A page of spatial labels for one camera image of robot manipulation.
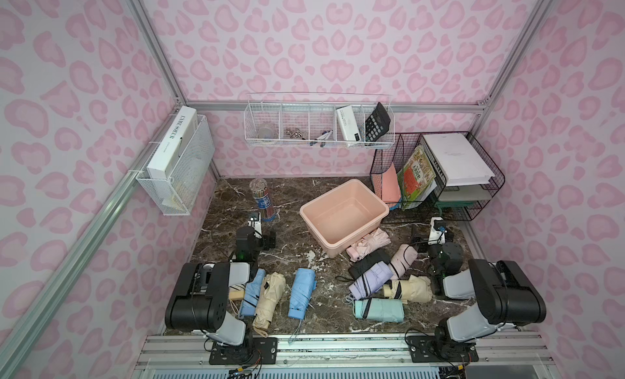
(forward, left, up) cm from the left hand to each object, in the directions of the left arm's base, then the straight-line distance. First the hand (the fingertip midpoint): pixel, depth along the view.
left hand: (260, 224), depth 95 cm
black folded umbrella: (-17, -36, -4) cm, 40 cm away
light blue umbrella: (-23, -18, -3) cm, 29 cm away
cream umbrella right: (-24, -55, -2) cm, 60 cm away
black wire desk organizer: (+7, -74, +5) cm, 75 cm away
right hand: (-2, -62, +4) cm, 63 cm away
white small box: (+28, -34, +28) cm, 52 cm away
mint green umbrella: (-30, -43, -4) cm, 52 cm away
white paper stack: (+18, -78, +15) cm, 81 cm away
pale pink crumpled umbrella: (-5, -45, -2) cm, 45 cm away
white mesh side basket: (+8, +22, +18) cm, 29 cm away
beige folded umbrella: (-26, -8, +1) cm, 27 cm away
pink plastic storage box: (+8, -33, -5) cm, 34 cm away
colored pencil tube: (+7, -2, +7) cm, 10 cm away
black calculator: (+28, -45, +26) cm, 59 cm away
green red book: (+17, -63, +7) cm, 66 cm away
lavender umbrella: (-21, -41, -2) cm, 46 cm away
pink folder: (+24, -56, -4) cm, 61 cm away
